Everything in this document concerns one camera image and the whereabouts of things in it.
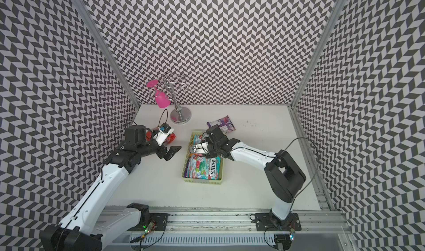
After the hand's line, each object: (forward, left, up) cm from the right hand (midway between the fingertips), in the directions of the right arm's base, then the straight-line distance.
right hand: (203, 145), depth 87 cm
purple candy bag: (-12, +9, -5) cm, 16 cm away
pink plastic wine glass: (+32, +28, +3) cm, 42 cm away
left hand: (-4, +13, +10) cm, 17 cm away
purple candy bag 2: (+22, -12, -9) cm, 26 cm away
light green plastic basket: (-16, +8, -8) cm, 19 cm away
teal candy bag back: (+7, +4, -4) cm, 9 cm away
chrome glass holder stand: (+30, +19, -9) cm, 37 cm away
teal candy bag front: (-10, +1, -3) cm, 11 cm away
